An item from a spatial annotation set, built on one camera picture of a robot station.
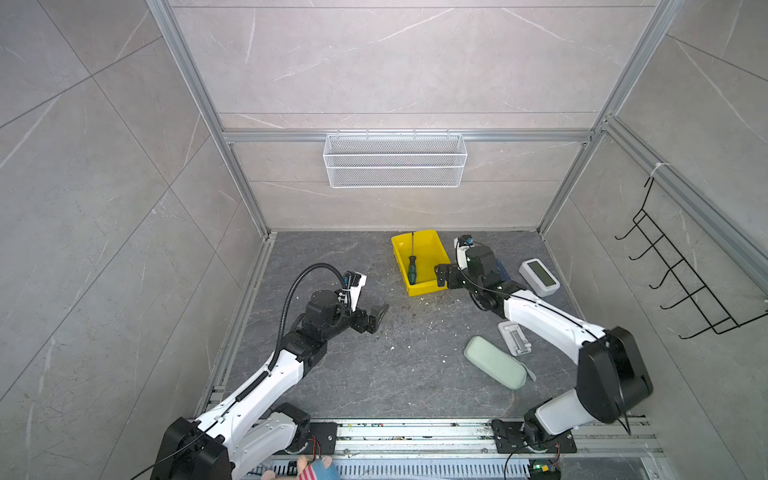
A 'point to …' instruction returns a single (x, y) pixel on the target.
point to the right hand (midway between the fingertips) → (447, 263)
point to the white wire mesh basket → (395, 160)
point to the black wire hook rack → (715, 314)
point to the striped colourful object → (316, 469)
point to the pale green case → (497, 363)
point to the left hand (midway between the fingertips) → (373, 292)
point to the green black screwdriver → (412, 264)
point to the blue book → (504, 275)
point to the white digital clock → (539, 278)
